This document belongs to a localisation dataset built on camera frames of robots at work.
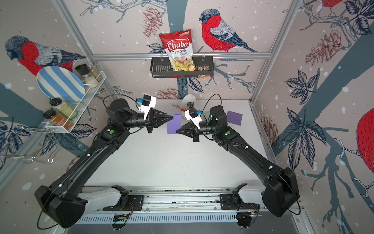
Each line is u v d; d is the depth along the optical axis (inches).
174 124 23.5
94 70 33.5
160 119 23.2
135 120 21.4
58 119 24.5
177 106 38.8
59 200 14.6
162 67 37.4
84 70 31.1
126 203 27.4
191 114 22.0
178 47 31.4
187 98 40.6
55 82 27.4
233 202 26.2
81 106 27.1
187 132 25.3
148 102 19.5
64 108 25.4
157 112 22.0
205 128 23.9
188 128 24.3
